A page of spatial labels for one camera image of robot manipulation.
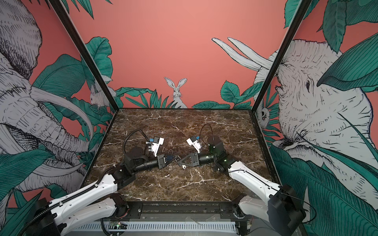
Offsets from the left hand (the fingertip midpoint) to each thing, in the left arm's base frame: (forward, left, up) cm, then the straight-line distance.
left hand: (178, 158), depth 67 cm
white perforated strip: (-24, +10, -24) cm, 36 cm away
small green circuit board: (-23, +30, -24) cm, 45 cm away
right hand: (-2, -1, -1) cm, 3 cm away
